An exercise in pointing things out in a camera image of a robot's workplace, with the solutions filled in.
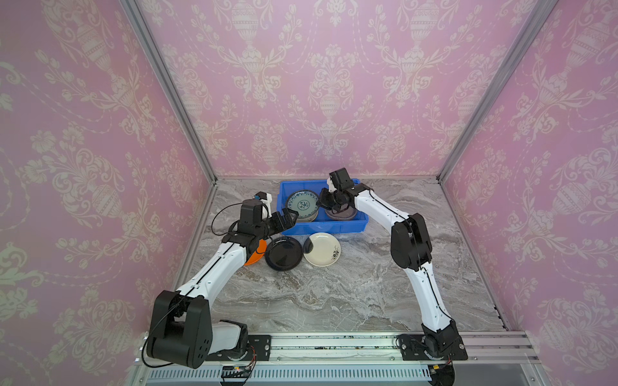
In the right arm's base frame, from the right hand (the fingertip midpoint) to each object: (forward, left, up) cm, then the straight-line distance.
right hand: (316, 202), depth 99 cm
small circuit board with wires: (-56, +27, -13) cm, 64 cm away
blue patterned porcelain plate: (+2, +5, -2) cm, 6 cm away
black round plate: (-17, +14, -11) cm, 25 cm away
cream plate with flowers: (-17, -3, -9) cm, 20 cm away
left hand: (-14, +9, +8) cm, 18 cm away
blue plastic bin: (+11, +13, -1) cm, 17 cm away
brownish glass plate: (-13, -10, +8) cm, 18 cm away
